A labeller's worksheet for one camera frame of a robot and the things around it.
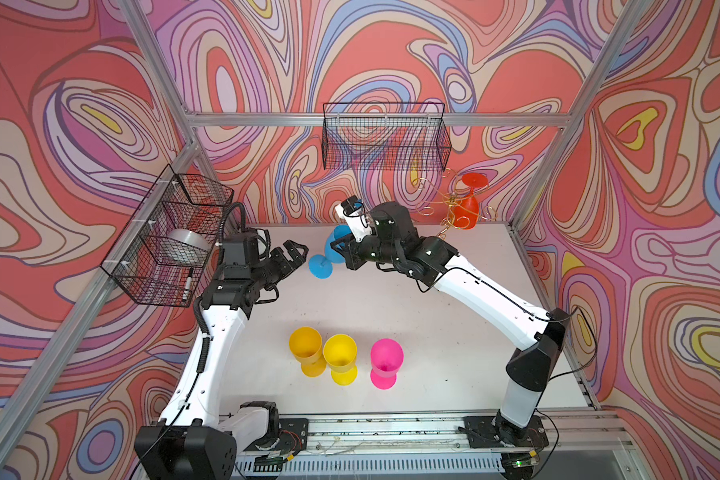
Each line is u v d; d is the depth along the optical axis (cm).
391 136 96
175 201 80
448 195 84
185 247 70
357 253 61
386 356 78
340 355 77
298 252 67
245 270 55
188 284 72
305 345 79
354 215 60
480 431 74
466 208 90
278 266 66
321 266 80
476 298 48
